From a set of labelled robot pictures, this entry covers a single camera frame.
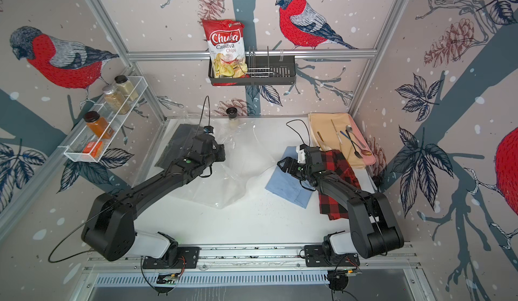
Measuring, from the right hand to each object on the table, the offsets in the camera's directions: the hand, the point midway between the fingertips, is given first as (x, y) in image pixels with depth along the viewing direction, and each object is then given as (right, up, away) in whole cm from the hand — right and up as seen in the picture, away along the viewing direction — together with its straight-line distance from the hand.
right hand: (283, 164), depth 90 cm
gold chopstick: (+33, +14, +21) cm, 41 cm away
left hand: (-26, +10, -3) cm, 28 cm away
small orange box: (-64, +9, -25) cm, 70 cm away
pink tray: (+45, +3, +12) cm, 47 cm away
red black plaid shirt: (+20, -17, -6) cm, 27 cm away
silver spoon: (+41, +16, +24) cm, 50 cm away
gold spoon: (+24, +11, +20) cm, 33 cm away
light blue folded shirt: (+3, -10, +1) cm, 11 cm away
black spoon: (+40, +4, +14) cm, 43 cm away
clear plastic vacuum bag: (-17, +2, +11) cm, 21 cm away
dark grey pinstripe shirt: (-54, +8, +14) cm, 56 cm away
